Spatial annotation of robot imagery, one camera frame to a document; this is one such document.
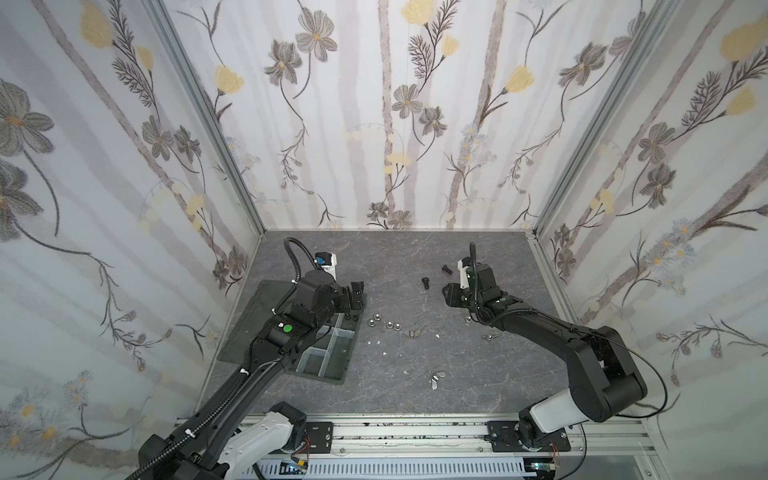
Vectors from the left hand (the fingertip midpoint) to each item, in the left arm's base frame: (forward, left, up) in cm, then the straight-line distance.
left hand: (345, 276), depth 76 cm
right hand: (+6, -29, -12) cm, 32 cm away
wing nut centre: (-6, -19, -23) cm, 31 cm away
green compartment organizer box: (+7, +35, -26) cm, 44 cm away
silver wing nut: (-8, -43, -22) cm, 49 cm away
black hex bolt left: (+14, -26, -24) cm, 38 cm away
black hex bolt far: (+19, -35, -23) cm, 46 cm away
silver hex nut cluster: (-2, -12, -23) cm, 26 cm away
